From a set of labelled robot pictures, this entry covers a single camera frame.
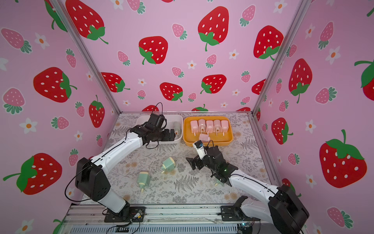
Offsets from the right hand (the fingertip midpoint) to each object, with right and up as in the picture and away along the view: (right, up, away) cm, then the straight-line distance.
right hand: (197, 150), depth 82 cm
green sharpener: (-14, +13, +19) cm, 27 cm away
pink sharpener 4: (+15, +14, +22) cm, 30 cm away
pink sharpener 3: (+10, +13, +22) cm, 27 cm away
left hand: (-16, +9, +4) cm, 19 cm away
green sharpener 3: (-30, -16, -2) cm, 34 cm away
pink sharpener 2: (+4, +14, +21) cm, 26 cm away
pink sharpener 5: (+21, +13, +22) cm, 33 cm away
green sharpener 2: (-17, -9, +3) cm, 19 cm away
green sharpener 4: (+9, -11, -20) cm, 24 cm away
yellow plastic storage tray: (-5, +5, +23) cm, 24 cm away
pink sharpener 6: (+5, +6, +14) cm, 16 cm away
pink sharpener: (-1, +13, +22) cm, 25 cm away
